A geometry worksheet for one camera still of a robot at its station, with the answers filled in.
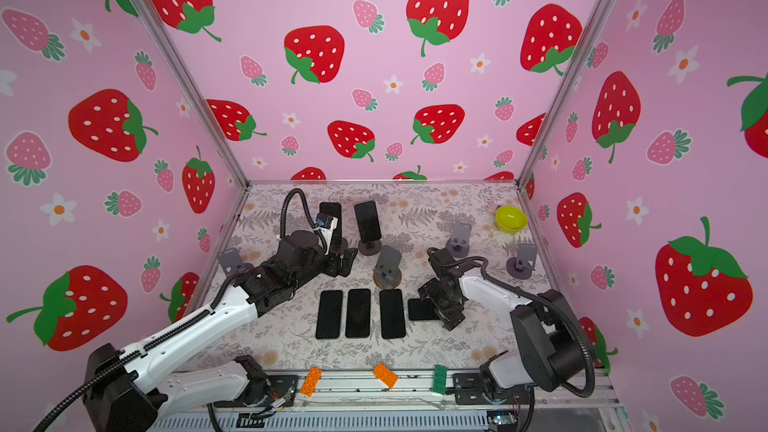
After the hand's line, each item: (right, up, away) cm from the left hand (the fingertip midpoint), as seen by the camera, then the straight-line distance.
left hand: (343, 244), depth 77 cm
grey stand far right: (+53, -9, +15) cm, 56 cm away
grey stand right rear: (+36, -1, +22) cm, 42 cm away
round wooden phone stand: (+11, -11, +13) cm, 20 cm away
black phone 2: (+13, -21, +6) cm, 25 cm away
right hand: (+23, -20, +10) cm, 32 cm away
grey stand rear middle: (+4, -4, +25) cm, 26 cm away
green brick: (+25, -34, -3) cm, 43 cm away
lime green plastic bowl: (+56, +5, +30) cm, 64 cm away
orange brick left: (-8, -35, -2) cm, 36 cm away
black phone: (-6, +9, +16) cm, 19 cm away
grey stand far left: (-36, -7, +12) cm, 38 cm away
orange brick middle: (+11, -33, -3) cm, 35 cm away
